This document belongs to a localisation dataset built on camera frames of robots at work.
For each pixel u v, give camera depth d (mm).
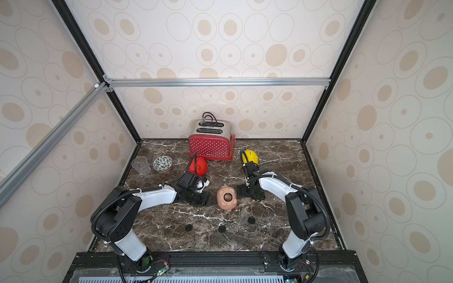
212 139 975
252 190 770
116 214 463
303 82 919
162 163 1058
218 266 732
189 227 832
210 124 1060
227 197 849
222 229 837
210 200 808
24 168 543
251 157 962
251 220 855
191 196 776
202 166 955
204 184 784
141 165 1035
